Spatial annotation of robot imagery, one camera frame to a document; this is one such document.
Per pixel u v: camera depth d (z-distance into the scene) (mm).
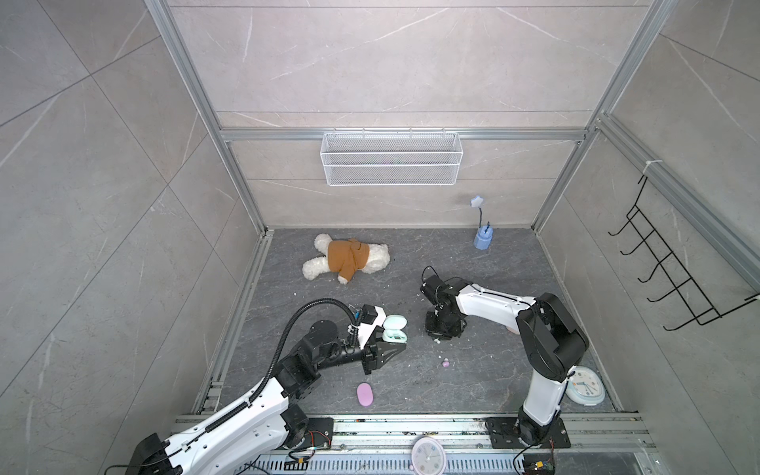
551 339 483
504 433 730
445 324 784
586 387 782
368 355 590
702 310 580
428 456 686
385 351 613
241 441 561
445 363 852
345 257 992
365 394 782
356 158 1001
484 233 1074
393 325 660
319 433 729
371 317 583
